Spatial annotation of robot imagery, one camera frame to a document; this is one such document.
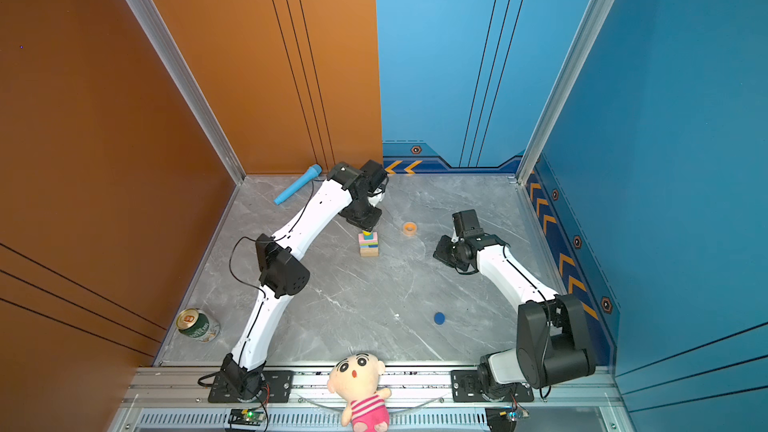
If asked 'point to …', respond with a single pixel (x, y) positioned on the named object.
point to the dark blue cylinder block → (439, 318)
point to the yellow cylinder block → (366, 233)
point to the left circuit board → (246, 417)
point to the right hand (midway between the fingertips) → (435, 253)
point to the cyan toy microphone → (299, 183)
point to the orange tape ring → (409, 228)
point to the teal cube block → (368, 237)
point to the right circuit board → (501, 419)
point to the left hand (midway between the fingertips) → (370, 224)
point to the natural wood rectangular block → (369, 252)
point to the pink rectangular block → (374, 239)
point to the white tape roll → (196, 323)
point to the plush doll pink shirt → (355, 378)
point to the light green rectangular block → (369, 243)
